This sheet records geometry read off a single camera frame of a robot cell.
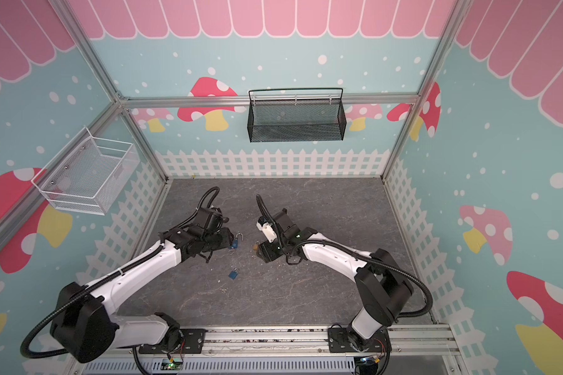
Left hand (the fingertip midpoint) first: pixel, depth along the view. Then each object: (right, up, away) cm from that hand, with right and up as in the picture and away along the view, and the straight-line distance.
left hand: (229, 241), depth 85 cm
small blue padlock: (0, -13, +5) cm, 14 cm away
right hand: (+13, -2, -1) cm, 13 cm away
